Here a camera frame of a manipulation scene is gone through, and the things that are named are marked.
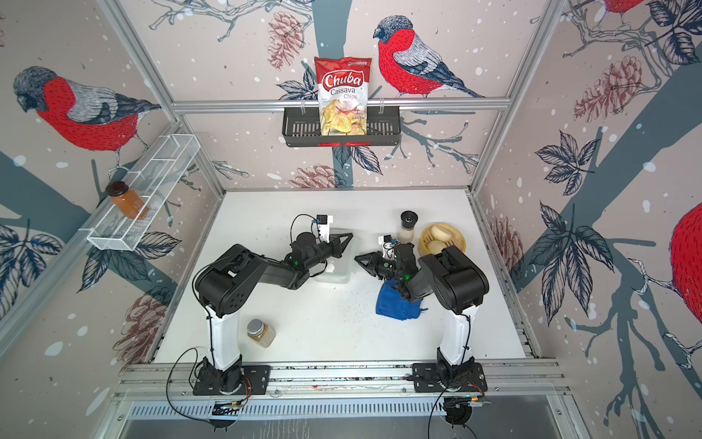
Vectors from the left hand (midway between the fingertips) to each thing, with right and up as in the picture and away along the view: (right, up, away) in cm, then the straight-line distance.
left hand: (357, 237), depth 92 cm
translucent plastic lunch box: (-7, -11, -3) cm, 13 cm away
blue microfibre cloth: (+11, -20, -7) cm, 24 cm away
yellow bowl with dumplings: (+29, -1, +6) cm, 29 cm away
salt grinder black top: (+19, +6, +4) cm, 20 cm away
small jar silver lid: (-26, -25, -18) cm, 40 cm away
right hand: (-1, -7, -1) cm, 8 cm away
